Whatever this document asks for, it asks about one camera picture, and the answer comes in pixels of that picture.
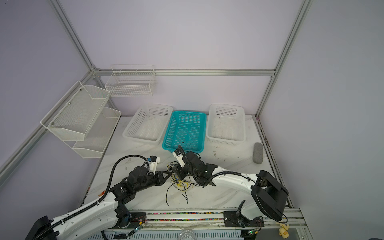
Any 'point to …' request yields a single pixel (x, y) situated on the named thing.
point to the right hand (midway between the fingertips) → (173, 167)
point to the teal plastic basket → (188, 129)
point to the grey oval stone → (258, 153)
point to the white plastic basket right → (226, 124)
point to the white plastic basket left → (148, 123)
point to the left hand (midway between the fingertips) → (170, 174)
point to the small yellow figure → (283, 231)
